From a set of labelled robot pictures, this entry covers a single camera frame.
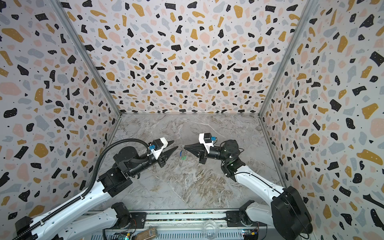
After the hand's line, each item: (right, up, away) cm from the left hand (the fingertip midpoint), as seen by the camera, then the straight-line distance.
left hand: (175, 141), depth 62 cm
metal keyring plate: (-2, -17, +31) cm, 35 cm away
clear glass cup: (+15, -44, +9) cm, 47 cm away
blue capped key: (+2, -6, +3) cm, 7 cm away
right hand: (+4, -3, +1) cm, 5 cm away
